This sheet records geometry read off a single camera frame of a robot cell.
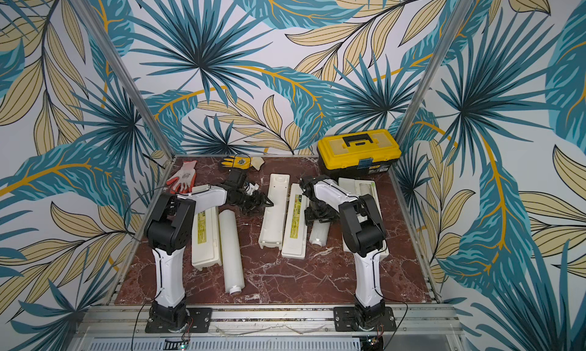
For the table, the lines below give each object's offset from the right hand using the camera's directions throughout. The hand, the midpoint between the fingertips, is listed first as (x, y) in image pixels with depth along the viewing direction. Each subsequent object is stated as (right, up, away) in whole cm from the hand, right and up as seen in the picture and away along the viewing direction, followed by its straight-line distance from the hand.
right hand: (321, 224), depth 95 cm
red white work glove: (-64, +18, +14) cm, 68 cm away
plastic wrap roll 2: (-2, -3, -7) cm, 8 cm away
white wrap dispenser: (-42, -7, -15) cm, 45 cm away
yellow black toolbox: (+15, +29, +3) cm, 33 cm away
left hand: (-22, +6, +1) cm, 23 cm away
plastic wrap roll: (-34, -10, -14) cm, 38 cm away
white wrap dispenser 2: (-21, -2, -1) cm, 21 cm away
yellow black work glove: (-37, +27, +20) cm, 50 cm away
